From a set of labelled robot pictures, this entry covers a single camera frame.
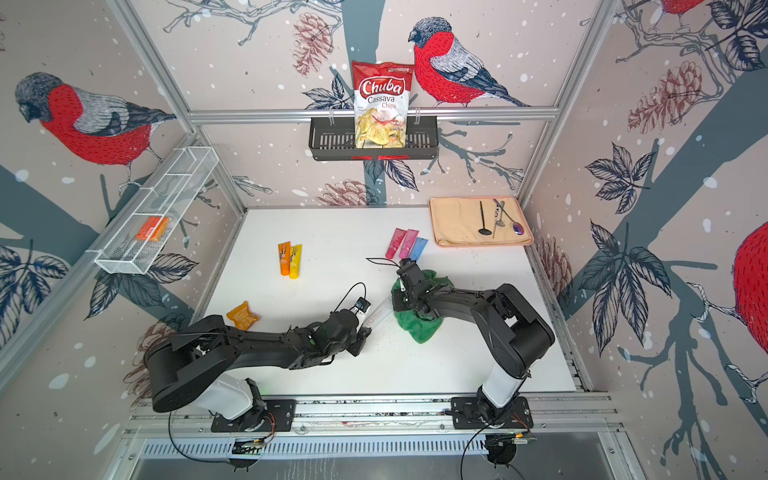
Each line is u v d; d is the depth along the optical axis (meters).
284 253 1.07
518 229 1.14
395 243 1.07
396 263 0.88
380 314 0.90
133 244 0.71
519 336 0.47
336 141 0.95
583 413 0.75
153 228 0.69
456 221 1.19
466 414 0.73
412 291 0.74
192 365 0.44
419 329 0.88
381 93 0.85
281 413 0.73
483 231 1.13
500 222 1.14
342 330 0.67
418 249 1.07
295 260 1.04
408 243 1.07
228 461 0.68
